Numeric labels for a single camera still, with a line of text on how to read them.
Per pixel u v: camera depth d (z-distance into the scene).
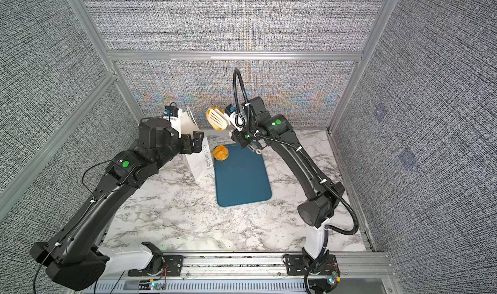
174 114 0.54
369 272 0.73
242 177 0.95
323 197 0.45
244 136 0.64
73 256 0.38
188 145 0.57
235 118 0.63
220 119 0.72
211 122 0.75
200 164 0.90
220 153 1.03
